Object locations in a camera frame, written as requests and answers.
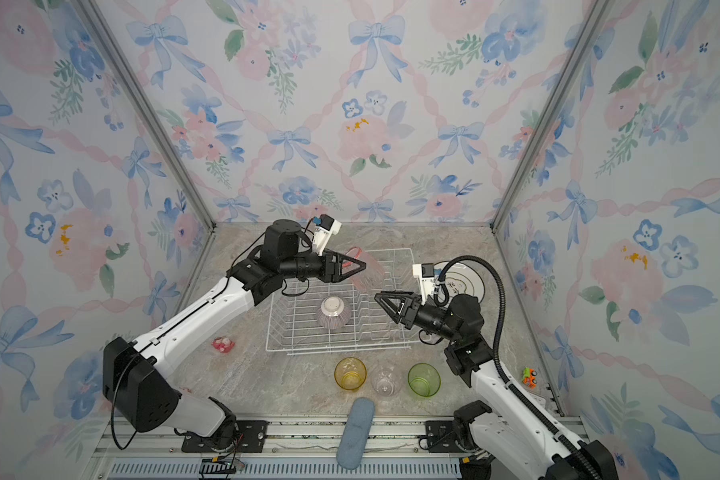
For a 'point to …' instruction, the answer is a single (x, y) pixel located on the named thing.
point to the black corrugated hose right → (524, 396)
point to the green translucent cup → (424, 379)
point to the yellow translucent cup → (350, 373)
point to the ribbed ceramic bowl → (333, 313)
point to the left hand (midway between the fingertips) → (358, 261)
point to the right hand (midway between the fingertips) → (378, 297)
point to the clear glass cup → (386, 379)
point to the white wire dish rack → (293, 323)
